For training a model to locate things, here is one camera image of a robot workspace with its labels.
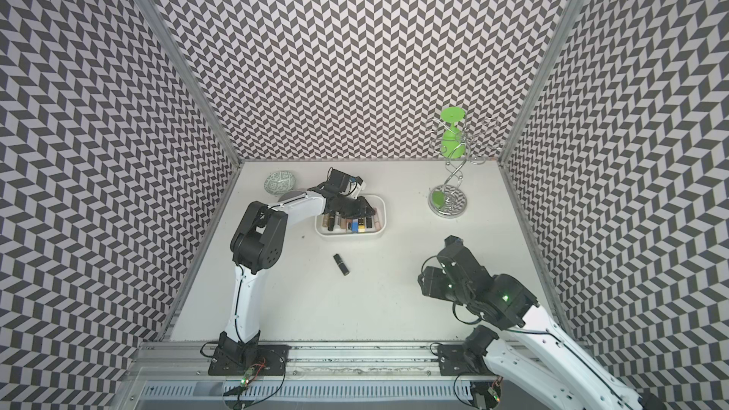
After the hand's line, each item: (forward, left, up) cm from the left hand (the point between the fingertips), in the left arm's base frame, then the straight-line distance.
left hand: (372, 213), depth 99 cm
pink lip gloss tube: (-3, -2, -2) cm, 4 cm away
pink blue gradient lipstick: (-5, +6, 0) cm, 7 cm away
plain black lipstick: (-20, +8, -2) cm, 22 cm away
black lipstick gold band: (-3, +14, -2) cm, 15 cm away
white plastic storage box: (+4, -2, +1) cm, 5 cm away
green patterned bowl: (+14, +36, 0) cm, 39 cm away
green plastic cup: (+14, -27, +22) cm, 37 cm away
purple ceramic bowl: (+6, +29, +3) cm, 30 cm away
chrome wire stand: (+6, -28, 0) cm, 29 cm away
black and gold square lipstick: (-5, +4, 0) cm, 6 cm away
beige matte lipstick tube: (-3, +10, -1) cm, 11 cm away
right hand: (-30, -15, +11) cm, 36 cm away
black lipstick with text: (-4, +1, 0) cm, 4 cm away
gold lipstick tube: (-2, +16, -1) cm, 17 cm away
